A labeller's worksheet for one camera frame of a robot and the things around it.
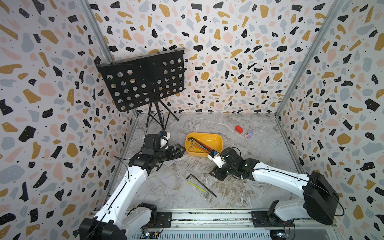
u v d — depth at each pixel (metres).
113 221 0.39
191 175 0.90
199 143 1.03
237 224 0.73
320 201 0.42
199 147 1.00
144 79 0.73
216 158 0.74
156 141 0.61
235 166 0.64
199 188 0.84
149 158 0.56
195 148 1.00
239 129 1.11
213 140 1.05
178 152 0.69
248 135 1.06
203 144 1.03
